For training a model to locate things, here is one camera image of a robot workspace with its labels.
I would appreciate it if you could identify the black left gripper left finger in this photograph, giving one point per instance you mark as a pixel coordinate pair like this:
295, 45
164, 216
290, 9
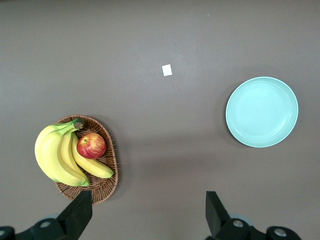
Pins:
72, 217

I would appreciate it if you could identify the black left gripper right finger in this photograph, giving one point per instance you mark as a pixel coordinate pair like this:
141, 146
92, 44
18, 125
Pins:
217, 220

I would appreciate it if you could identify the light green round plate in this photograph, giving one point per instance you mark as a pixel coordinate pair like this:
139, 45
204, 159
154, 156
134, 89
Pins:
261, 112

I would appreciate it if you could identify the brown wicker basket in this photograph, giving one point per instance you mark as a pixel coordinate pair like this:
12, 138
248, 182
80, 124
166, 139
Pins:
105, 185

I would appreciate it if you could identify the yellow banana bunch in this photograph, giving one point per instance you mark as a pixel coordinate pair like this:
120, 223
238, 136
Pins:
50, 155

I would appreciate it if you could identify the red apple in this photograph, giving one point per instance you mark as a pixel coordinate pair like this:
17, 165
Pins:
91, 146

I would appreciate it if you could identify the small square tape piece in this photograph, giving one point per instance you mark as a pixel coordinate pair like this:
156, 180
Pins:
167, 70

